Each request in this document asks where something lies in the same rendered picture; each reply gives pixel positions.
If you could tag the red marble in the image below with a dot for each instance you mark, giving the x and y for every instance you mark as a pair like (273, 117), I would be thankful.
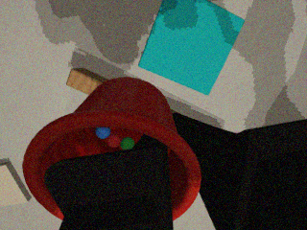
(113, 140)

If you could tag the green marble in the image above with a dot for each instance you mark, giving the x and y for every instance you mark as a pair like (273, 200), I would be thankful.
(127, 143)

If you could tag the dark red cup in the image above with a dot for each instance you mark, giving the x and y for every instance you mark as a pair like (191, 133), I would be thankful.
(130, 107)

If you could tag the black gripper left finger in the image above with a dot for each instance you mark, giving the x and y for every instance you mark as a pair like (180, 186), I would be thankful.
(99, 178)

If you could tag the blue marble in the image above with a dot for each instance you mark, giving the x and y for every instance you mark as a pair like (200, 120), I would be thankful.
(102, 132)

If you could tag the tan flat square slab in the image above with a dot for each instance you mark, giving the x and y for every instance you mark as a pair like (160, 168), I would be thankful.
(12, 189)

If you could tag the brown wooden beam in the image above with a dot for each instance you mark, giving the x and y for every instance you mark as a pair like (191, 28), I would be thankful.
(84, 80)

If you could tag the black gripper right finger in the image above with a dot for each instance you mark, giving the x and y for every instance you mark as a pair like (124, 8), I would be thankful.
(228, 162)

